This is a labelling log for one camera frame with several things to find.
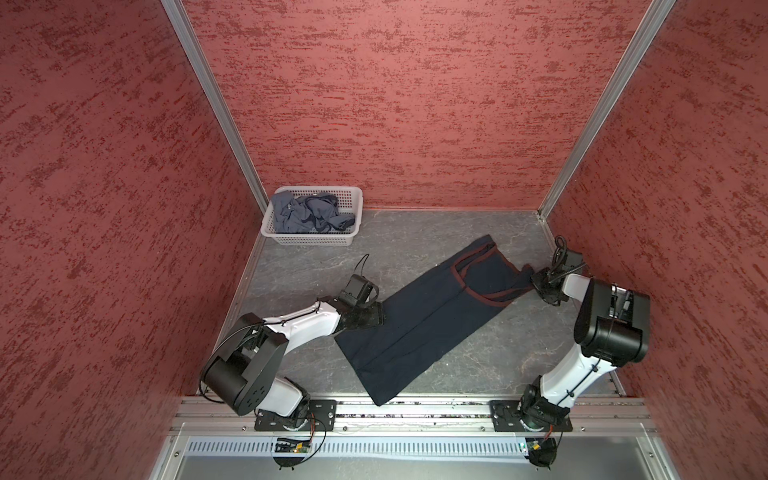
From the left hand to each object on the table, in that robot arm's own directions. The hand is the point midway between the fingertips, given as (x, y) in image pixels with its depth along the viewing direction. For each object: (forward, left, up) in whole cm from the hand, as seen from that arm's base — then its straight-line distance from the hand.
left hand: (378, 323), depth 89 cm
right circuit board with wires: (-31, -41, -2) cm, 52 cm away
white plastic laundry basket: (+50, +14, +4) cm, 52 cm away
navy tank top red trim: (+2, -16, +1) cm, 16 cm away
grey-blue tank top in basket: (+41, +25, +7) cm, 48 cm away
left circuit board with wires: (-32, +21, -5) cm, 38 cm away
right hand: (+15, -51, 0) cm, 53 cm away
